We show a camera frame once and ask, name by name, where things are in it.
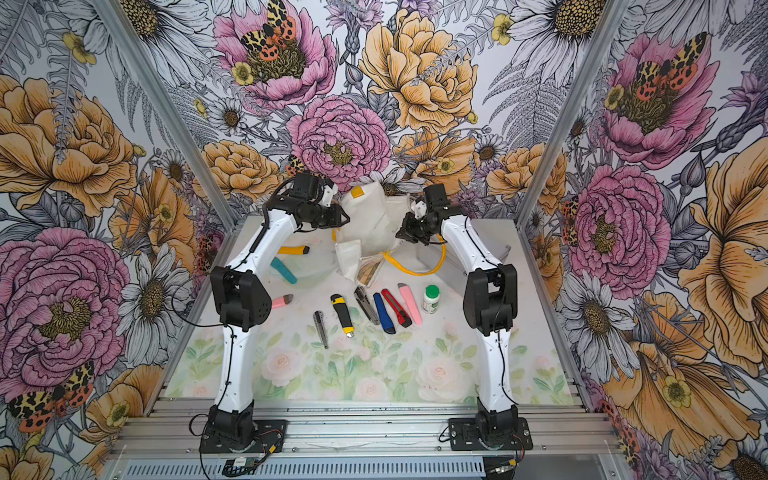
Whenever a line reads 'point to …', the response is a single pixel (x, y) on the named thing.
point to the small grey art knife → (319, 318)
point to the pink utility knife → (411, 303)
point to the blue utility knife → (385, 319)
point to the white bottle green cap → (430, 302)
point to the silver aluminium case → (440, 256)
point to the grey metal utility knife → (364, 300)
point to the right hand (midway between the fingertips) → (395, 239)
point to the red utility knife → (402, 315)
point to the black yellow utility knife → (340, 306)
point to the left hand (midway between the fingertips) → (344, 226)
